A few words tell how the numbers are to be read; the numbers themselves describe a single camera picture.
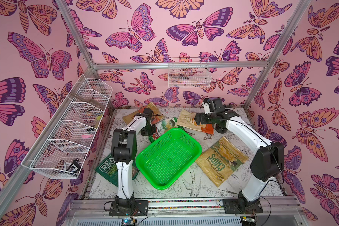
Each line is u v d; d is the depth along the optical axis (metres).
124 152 0.56
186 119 1.10
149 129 0.88
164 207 0.75
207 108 0.73
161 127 1.06
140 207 0.73
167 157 0.92
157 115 1.16
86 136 0.73
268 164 0.47
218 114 0.65
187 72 0.95
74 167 0.63
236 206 0.73
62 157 0.65
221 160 0.88
